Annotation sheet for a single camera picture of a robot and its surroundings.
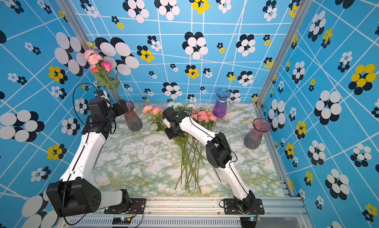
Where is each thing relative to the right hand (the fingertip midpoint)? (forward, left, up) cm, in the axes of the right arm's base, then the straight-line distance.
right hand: (172, 133), depth 92 cm
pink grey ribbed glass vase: (+8, +26, +2) cm, 28 cm away
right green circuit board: (-44, -40, -8) cm, 60 cm away
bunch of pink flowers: (-14, -14, -7) cm, 21 cm away
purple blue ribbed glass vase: (+20, -32, +1) cm, 38 cm away
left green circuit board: (-44, +22, -11) cm, 51 cm away
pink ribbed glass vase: (-1, -52, -5) cm, 52 cm away
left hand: (+5, +26, +23) cm, 36 cm away
